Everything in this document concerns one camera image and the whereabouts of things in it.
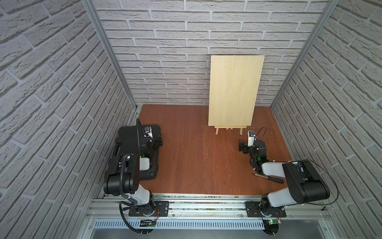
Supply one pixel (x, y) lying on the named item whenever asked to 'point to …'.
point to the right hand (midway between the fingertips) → (249, 139)
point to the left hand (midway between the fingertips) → (153, 132)
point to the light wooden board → (234, 84)
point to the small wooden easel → (231, 127)
